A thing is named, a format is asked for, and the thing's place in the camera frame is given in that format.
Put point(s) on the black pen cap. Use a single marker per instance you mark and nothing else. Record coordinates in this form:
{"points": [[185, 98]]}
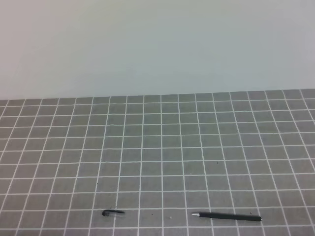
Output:
{"points": [[108, 212]]}

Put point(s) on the grey grid tablecloth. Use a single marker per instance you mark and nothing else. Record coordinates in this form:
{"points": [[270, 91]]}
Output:
{"points": [[159, 158]]}

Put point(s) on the black pen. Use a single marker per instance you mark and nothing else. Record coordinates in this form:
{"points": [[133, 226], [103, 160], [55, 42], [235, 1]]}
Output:
{"points": [[227, 216]]}

